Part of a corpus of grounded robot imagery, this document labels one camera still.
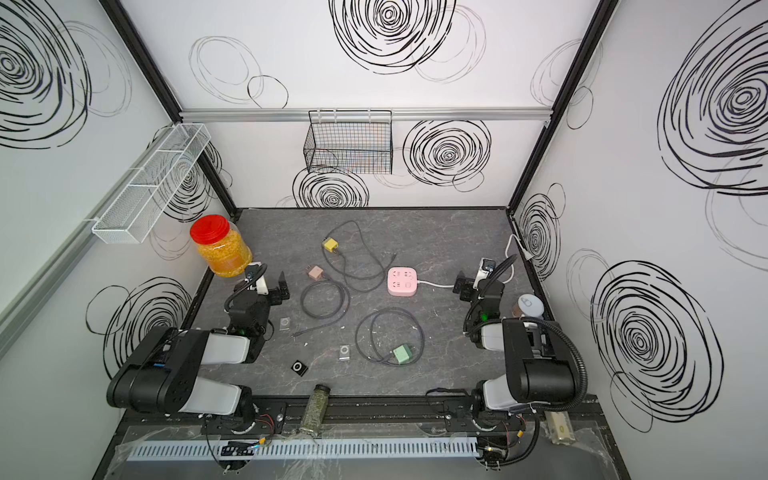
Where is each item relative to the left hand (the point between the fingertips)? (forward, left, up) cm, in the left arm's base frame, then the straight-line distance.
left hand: (266, 275), depth 89 cm
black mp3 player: (-24, -13, -9) cm, 29 cm away
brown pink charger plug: (+6, -12, -8) cm, 16 cm away
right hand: (+3, -65, -1) cm, 65 cm away
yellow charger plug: (+19, -15, -8) cm, 26 cm away
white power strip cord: (+23, -87, -11) cm, 90 cm away
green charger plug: (-20, -42, -8) cm, 47 cm away
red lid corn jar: (+8, +16, +3) cm, 18 cm away
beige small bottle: (-36, -78, -5) cm, 86 cm away
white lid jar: (-5, -79, -4) cm, 80 cm away
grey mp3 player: (-11, -6, -10) cm, 16 cm away
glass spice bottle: (-36, -20, -6) cm, 42 cm away
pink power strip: (+3, -42, -7) cm, 42 cm away
